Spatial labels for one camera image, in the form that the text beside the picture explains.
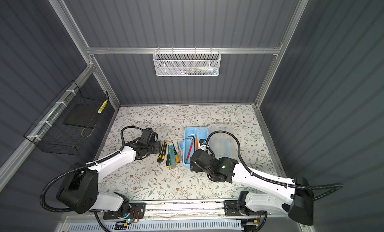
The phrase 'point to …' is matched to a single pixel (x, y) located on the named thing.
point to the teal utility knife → (173, 161)
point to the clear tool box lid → (223, 144)
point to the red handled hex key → (190, 150)
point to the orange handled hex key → (196, 142)
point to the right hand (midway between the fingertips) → (197, 161)
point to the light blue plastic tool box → (194, 137)
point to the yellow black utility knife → (161, 156)
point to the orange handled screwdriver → (176, 155)
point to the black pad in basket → (83, 115)
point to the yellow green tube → (102, 107)
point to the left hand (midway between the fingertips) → (156, 146)
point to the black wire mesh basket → (66, 126)
